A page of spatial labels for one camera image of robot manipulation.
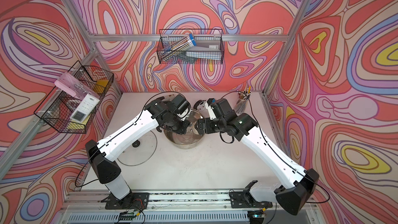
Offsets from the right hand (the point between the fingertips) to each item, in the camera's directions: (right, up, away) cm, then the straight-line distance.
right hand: (205, 129), depth 72 cm
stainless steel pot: (-9, -10, +24) cm, 28 cm away
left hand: (-8, -1, +3) cm, 9 cm away
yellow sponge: (-54, +22, +7) cm, 58 cm away
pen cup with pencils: (+25, +17, +24) cm, 38 cm away
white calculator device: (-54, +11, -3) cm, 55 cm away
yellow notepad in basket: (-55, +3, -7) cm, 55 cm away
